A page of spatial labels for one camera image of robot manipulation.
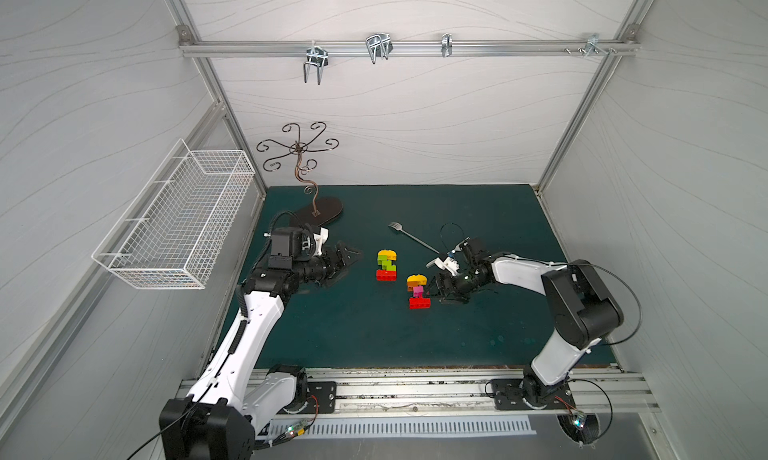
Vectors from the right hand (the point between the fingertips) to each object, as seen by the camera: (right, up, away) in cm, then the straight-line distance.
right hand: (436, 296), depth 89 cm
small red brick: (-15, +5, +4) cm, 17 cm away
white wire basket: (-63, +22, -19) cm, 70 cm away
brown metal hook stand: (-40, +44, 0) cm, 60 cm away
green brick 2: (-15, +8, +7) cm, 18 cm away
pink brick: (-5, +1, +1) cm, 6 cm away
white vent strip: (-11, -26, -19) cm, 34 cm away
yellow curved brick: (-14, +12, +10) cm, 20 cm away
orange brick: (-7, +3, +2) cm, 8 cm away
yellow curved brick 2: (-5, +4, +4) cm, 8 cm away
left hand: (-23, +13, -16) cm, 31 cm away
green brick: (-17, +10, +9) cm, 22 cm away
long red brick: (-5, -2, -1) cm, 6 cm away
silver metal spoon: (-11, +20, +19) cm, 30 cm away
